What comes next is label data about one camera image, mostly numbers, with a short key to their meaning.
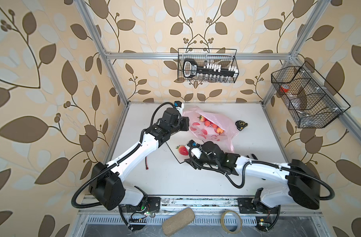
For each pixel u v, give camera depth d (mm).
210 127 1056
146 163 889
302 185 417
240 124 1046
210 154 596
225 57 911
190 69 845
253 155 911
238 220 680
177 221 676
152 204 740
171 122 599
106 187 404
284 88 880
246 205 734
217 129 1001
